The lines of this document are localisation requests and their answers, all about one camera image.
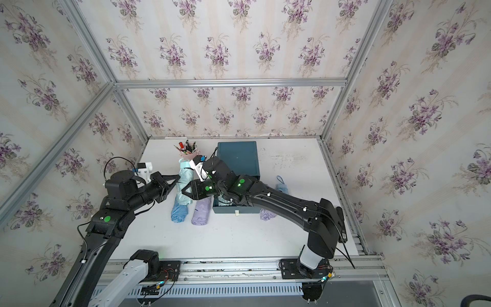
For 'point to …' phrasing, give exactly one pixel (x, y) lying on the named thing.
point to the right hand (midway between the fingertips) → (186, 191)
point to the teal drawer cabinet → (243, 157)
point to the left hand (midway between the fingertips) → (182, 177)
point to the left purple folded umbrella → (202, 210)
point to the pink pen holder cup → (187, 151)
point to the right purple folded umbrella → (265, 215)
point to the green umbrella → (186, 173)
